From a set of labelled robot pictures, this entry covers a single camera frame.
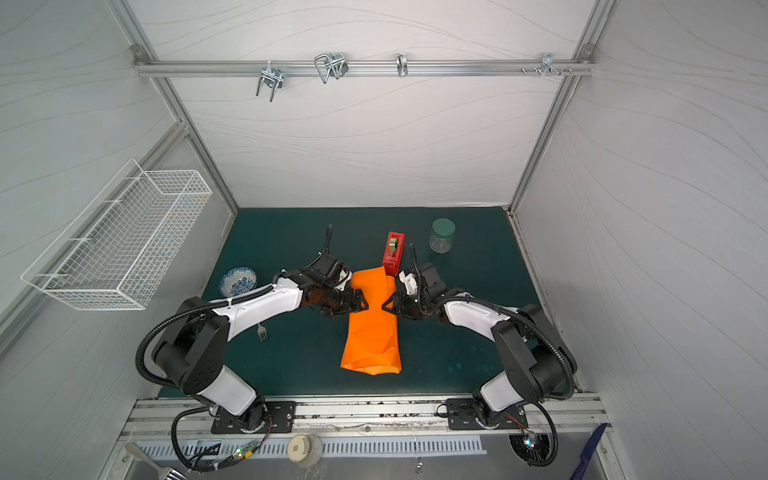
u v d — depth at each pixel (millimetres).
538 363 441
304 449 611
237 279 973
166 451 692
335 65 765
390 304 840
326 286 720
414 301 769
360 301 803
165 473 660
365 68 787
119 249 687
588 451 693
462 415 732
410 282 837
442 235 1013
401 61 718
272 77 797
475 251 1084
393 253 1007
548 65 763
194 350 441
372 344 784
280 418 733
